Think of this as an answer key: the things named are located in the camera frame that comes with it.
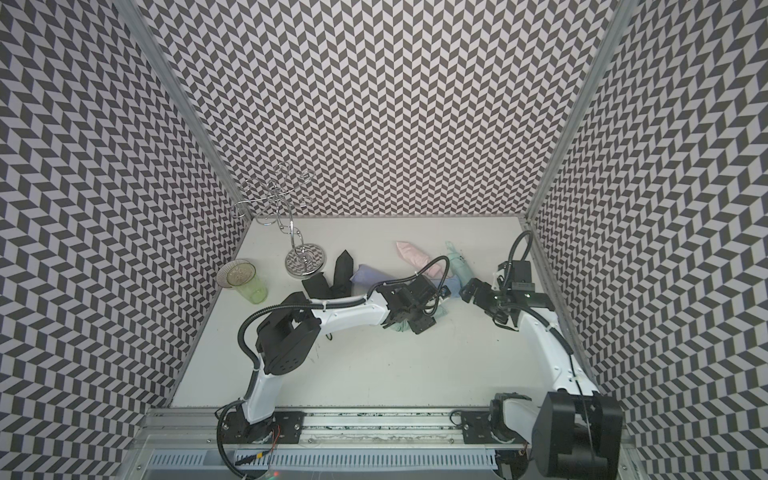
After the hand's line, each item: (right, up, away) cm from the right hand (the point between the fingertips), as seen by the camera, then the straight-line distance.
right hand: (473, 303), depth 83 cm
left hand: (-14, -4, +7) cm, 16 cm away
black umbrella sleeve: (-40, +7, +16) cm, 43 cm away
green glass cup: (-76, +5, +21) cm, 79 cm away
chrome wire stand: (-56, +29, 0) cm, 64 cm away
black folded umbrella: (-48, +2, +15) cm, 51 cm away
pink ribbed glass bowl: (-79, +9, +15) cm, 81 cm away
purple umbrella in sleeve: (-31, +6, +16) cm, 36 cm away
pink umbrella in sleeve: (-14, +12, +18) cm, 26 cm away
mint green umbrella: (-20, -7, +2) cm, 21 cm away
